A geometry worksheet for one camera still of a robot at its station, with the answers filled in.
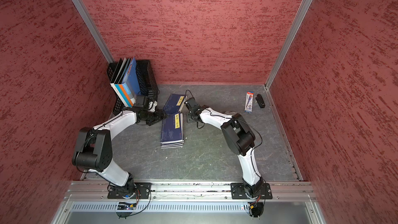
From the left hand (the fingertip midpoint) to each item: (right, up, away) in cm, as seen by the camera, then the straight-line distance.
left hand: (163, 120), depth 92 cm
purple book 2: (+1, -11, -5) cm, 12 cm away
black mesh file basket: (-17, +25, +19) cm, 36 cm away
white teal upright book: (-19, +17, -10) cm, 28 cm away
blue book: (+4, +10, +15) cm, 19 cm away
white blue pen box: (+57, +10, +17) cm, 61 cm away
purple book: (+6, -6, -2) cm, 9 cm away
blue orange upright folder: (-16, +25, -8) cm, 31 cm away
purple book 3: (+6, -14, -4) cm, 16 cm away
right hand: (+18, 0, +6) cm, 19 cm away
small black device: (+65, +11, +17) cm, 69 cm away
